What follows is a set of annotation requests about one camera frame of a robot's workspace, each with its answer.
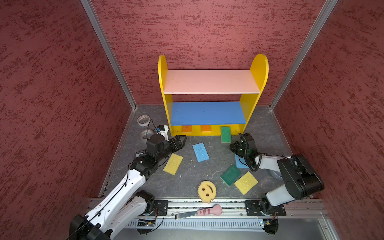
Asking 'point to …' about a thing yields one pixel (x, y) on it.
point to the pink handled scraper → (216, 209)
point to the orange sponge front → (205, 128)
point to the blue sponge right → (241, 163)
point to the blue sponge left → (200, 152)
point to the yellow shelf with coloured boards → (200, 102)
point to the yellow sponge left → (173, 164)
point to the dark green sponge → (231, 175)
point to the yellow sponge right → (246, 182)
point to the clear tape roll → (143, 120)
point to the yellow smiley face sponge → (207, 191)
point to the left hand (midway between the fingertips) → (182, 142)
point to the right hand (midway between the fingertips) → (228, 146)
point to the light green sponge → (225, 134)
